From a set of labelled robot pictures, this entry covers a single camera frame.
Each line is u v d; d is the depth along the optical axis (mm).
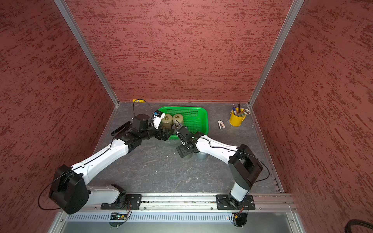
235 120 1039
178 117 999
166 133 724
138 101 1223
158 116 705
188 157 775
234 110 1025
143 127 632
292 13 725
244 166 448
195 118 1102
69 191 401
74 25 774
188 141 668
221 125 1033
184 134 680
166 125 927
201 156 888
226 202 734
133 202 738
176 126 947
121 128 1014
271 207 742
